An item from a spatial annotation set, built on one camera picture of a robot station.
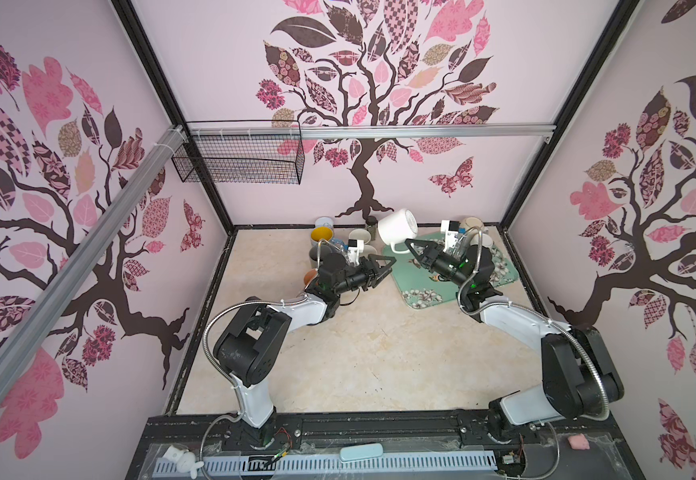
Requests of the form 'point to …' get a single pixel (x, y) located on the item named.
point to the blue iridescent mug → (321, 232)
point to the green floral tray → (419, 288)
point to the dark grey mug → (313, 253)
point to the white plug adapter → (185, 460)
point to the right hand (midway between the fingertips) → (407, 240)
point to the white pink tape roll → (324, 221)
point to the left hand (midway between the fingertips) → (397, 266)
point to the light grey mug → (360, 234)
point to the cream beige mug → (472, 222)
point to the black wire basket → (242, 152)
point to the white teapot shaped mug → (397, 228)
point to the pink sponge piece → (578, 442)
